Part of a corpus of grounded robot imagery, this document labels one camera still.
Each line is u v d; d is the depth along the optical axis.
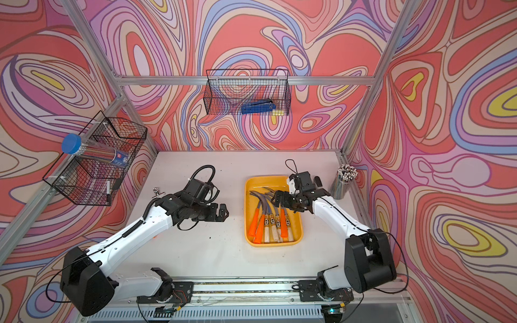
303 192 0.67
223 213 0.71
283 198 0.77
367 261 0.42
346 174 0.86
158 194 1.01
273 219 0.89
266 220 0.89
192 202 0.60
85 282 0.39
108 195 0.72
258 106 0.90
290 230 0.87
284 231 0.86
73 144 0.62
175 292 0.72
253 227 0.88
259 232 0.86
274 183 1.01
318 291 0.72
